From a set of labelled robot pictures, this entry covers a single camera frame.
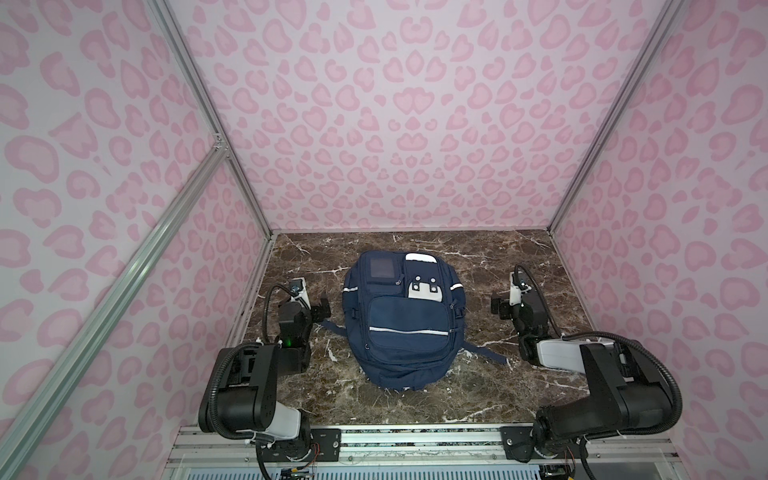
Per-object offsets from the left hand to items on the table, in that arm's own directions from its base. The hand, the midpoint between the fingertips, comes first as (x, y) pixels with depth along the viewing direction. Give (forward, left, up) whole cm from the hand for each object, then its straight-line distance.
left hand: (311, 290), depth 92 cm
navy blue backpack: (-7, -28, -1) cm, 29 cm away
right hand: (+1, -62, -1) cm, 62 cm away
